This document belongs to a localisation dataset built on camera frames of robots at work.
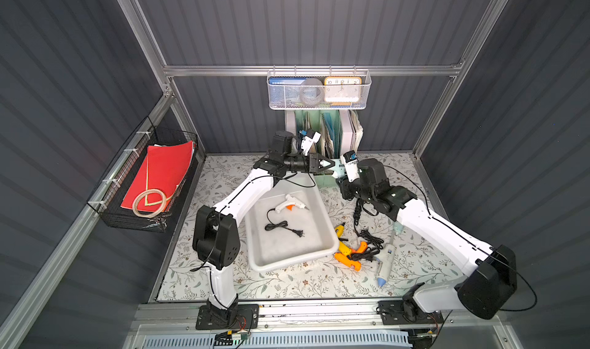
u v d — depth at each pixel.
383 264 0.81
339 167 0.77
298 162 0.71
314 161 0.71
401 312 0.72
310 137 0.74
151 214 0.66
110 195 0.62
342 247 0.85
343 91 0.88
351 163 0.68
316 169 0.72
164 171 0.73
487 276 0.40
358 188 0.66
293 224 0.94
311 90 0.87
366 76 0.89
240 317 0.73
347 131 0.94
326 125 1.00
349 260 0.82
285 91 0.91
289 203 0.99
